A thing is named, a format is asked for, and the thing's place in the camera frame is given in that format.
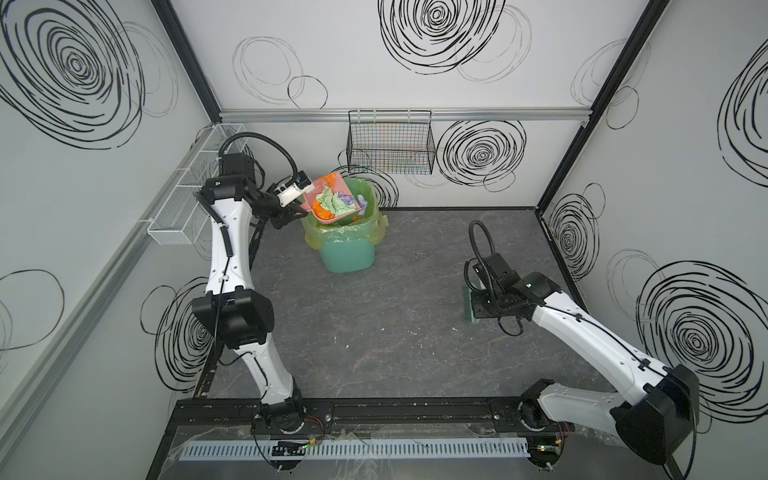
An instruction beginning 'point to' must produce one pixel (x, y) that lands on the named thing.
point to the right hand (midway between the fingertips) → (473, 307)
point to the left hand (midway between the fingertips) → (299, 204)
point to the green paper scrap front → (332, 200)
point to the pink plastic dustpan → (341, 186)
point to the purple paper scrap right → (350, 200)
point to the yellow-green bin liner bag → (368, 226)
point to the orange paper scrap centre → (321, 212)
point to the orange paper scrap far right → (330, 179)
